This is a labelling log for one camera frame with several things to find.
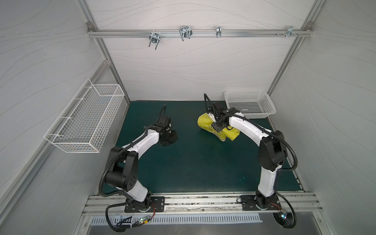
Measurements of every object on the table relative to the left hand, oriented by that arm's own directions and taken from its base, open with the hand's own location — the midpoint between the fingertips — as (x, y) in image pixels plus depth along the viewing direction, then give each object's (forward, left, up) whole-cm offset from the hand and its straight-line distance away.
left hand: (177, 140), depth 90 cm
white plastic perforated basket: (+34, -55, -1) cm, 64 cm away
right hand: (+10, -27, +5) cm, 30 cm away
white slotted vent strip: (-40, -2, -8) cm, 41 cm away
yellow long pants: (+12, -18, +3) cm, 22 cm away
